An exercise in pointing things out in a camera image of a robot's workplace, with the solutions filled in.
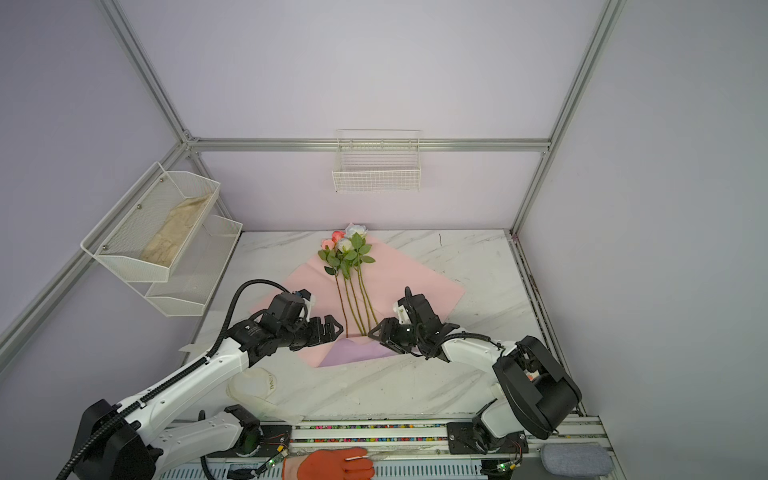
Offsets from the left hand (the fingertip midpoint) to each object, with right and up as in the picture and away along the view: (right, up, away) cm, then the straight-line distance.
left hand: (328, 334), depth 79 cm
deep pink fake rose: (-4, +29, +35) cm, 45 cm away
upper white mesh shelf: (-47, +26, -3) cm, 54 cm away
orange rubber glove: (+6, -29, -9) cm, 31 cm away
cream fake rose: (0, +25, +29) cm, 38 cm away
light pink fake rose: (-5, +21, +28) cm, 35 cm away
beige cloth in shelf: (-41, +23, -4) cm, 48 cm away
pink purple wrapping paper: (+7, +6, +19) cm, 22 cm away
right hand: (+11, -2, +3) cm, 12 cm away
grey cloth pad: (+61, -27, -11) cm, 67 cm away
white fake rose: (+4, +30, +28) cm, 41 cm away
